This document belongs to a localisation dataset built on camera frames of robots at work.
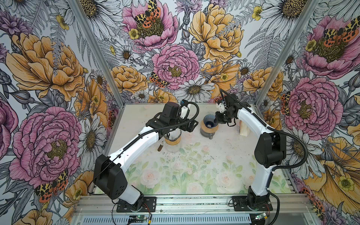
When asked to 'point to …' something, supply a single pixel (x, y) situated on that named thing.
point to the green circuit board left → (138, 217)
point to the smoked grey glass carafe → (206, 134)
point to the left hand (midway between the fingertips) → (189, 124)
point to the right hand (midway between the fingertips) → (215, 124)
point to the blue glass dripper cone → (208, 121)
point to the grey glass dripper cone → (173, 135)
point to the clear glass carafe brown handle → (170, 148)
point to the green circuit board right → (260, 216)
